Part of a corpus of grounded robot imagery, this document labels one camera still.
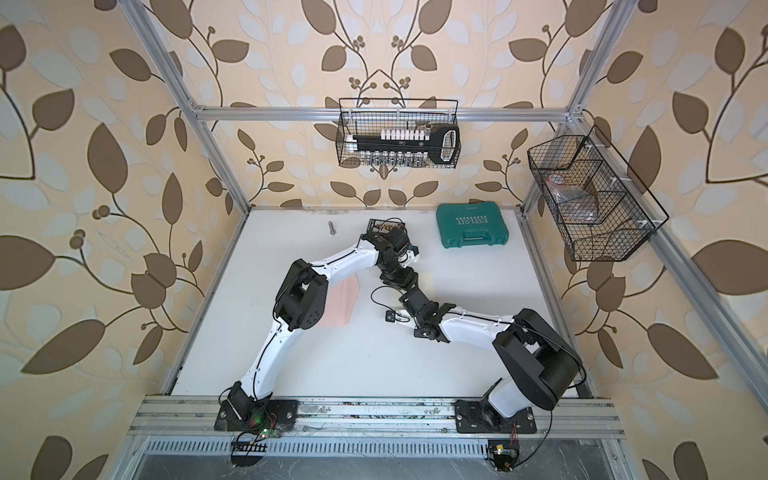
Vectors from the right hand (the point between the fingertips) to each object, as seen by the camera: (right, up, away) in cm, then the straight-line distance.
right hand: (427, 310), depth 92 cm
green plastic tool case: (+15, +28, +18) cm, 36 cm away
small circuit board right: (+16, -30, -21) cm, 40 cm away
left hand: (-6, +8, +4) cm, 10 cm away
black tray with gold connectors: (-11, +27, +20) cm, 35 cm away
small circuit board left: (-44, -27, -24) cm, 57 cm away
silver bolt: (-34, +25, +20) cm, 46 cm away
